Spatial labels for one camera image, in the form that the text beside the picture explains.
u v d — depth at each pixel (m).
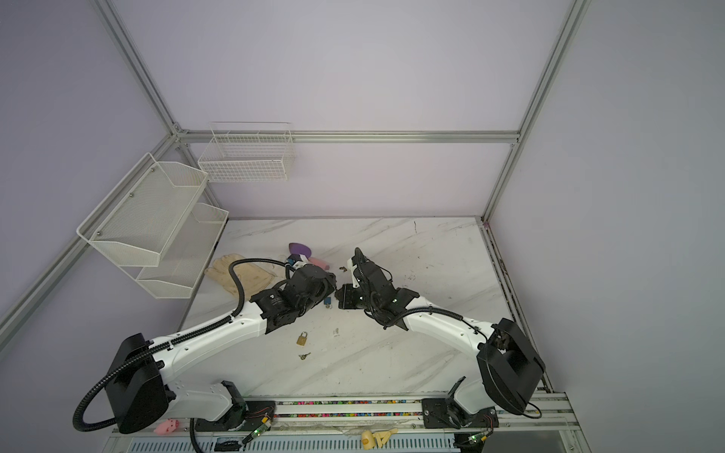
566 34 0.72
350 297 0.70
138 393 0.39
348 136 0.93
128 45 0.73
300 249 1.11
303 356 0.84
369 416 0.75
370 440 0.68
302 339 0.87
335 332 0.88
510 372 0.42
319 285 0.62
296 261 0.72
